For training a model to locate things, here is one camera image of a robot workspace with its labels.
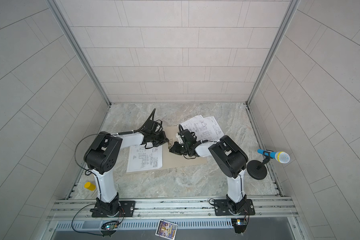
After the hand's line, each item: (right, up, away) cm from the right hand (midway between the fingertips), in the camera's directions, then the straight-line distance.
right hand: (169, 151), depth 91 cm
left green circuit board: (-23, -26, -26) cm, 43 cm away
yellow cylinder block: (-38, -13, -17) cm, 44 cm away
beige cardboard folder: (+1, -4, -3) cm, 5 cm away
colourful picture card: (+2, -28, -26) cm, 38 cm away
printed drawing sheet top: (-16, -4, -3) cm, 17 cm away
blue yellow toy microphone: (+51, +4, -27) cm, 58 cm away
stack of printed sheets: (+23, +13, +11) cm, 29 cm away
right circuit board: (+35, -28, -23) cm, 51 cm away
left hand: (+2, +8, +5) cm, 10 cm away
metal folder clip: (0, +4, +3) cm, 5 cm away
